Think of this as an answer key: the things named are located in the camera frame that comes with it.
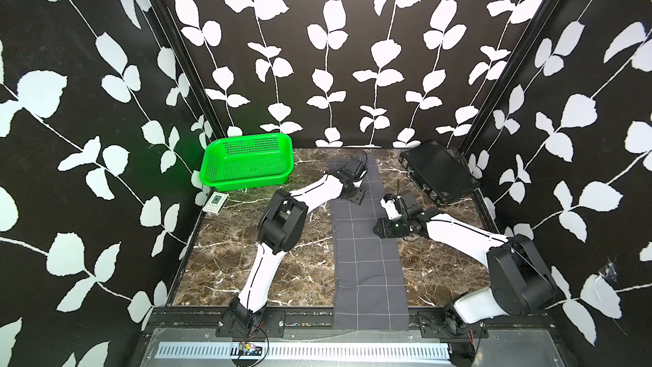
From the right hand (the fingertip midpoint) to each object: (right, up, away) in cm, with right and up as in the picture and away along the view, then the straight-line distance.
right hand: (376, 225), depth 89 cm
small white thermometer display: (-62, +7, +9) cm, 63 cm away
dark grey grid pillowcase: (-4, -20, -9) cm, 22 cm away
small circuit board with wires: (-39, -31, -19) cm, 54 cm away
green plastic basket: (-56, +24, +25) cm, 66 cm away
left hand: (-6, +12, +10) cm, 17 cm away
